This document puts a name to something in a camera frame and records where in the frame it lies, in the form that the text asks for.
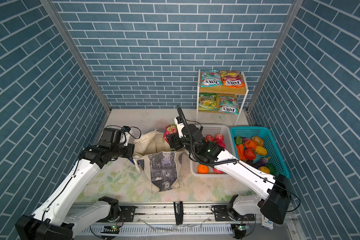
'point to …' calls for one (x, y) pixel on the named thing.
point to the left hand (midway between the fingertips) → (134, 147)
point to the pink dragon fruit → (171, 129)
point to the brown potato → (258, 141)
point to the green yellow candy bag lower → (207, 101)
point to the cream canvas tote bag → (160, 166)
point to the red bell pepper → (249, 154)
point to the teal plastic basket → (242, 138)
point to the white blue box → (267, 223)
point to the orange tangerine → (203, 169)
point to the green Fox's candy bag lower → (228, 105)
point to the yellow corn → (261, 150)
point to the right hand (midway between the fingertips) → (170, 132)
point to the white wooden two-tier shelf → (240, 93)
